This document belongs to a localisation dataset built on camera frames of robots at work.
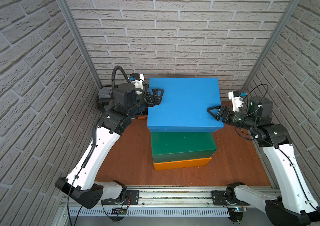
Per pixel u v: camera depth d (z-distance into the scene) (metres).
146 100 0.54
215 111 0.59
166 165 0.75
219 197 0.74
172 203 0.73
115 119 0.43
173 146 0.70
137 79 0.52
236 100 0.55
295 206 0.36
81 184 0.37
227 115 0.53
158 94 0.54
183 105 0.61
